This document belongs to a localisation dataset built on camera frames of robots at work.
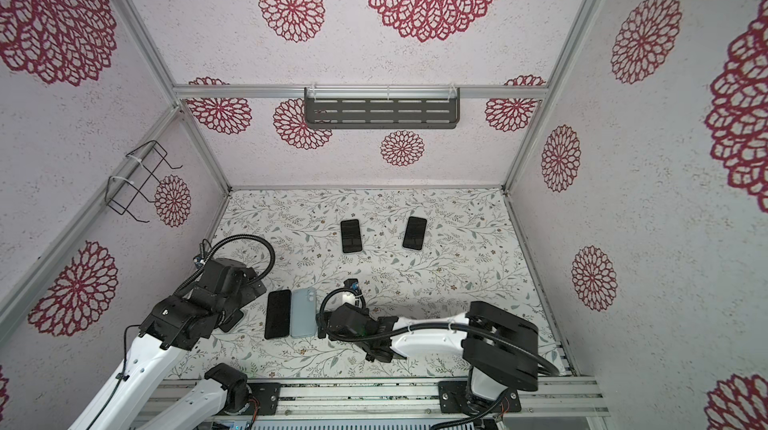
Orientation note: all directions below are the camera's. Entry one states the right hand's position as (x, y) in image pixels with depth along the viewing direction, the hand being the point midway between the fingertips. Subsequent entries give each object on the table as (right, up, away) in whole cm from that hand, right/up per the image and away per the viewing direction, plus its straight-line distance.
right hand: (326, 315), depth 80 cm
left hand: (-19, +8, -6) cm, 21 cm away
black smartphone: (+26, +21, +26) cm, 43 cm away
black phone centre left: (+3, +19, +30) cm, 35 cm away
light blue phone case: (-8, -2, +8) cm, 12 cm away
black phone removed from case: (-16, -2, +8) cm, 18 cm away
